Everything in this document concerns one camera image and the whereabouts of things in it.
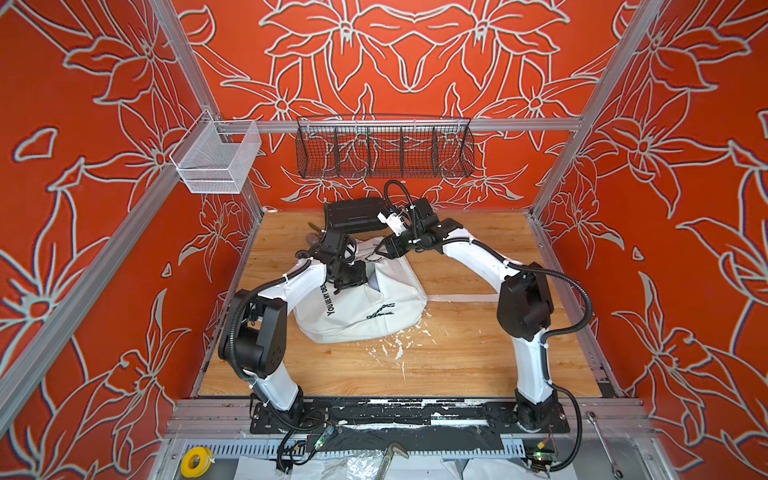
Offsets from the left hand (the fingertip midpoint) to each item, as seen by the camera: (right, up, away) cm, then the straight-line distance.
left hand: (367, 276), depth 90 cm
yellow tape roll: (-37, -40, -22) cm, 58 cm away
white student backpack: (+6, -8, -4) cm, 11 cm away
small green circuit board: (+42, -41, -22) cm, 62 cm away
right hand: (+3, +10, -1) cm, 10 cm away
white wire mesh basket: (-49, +34, -2) cm, 59 cm away
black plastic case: (-6, +20, +20) cm, 29 cm away
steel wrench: (+58, -42, -24) cm, 75 cm away
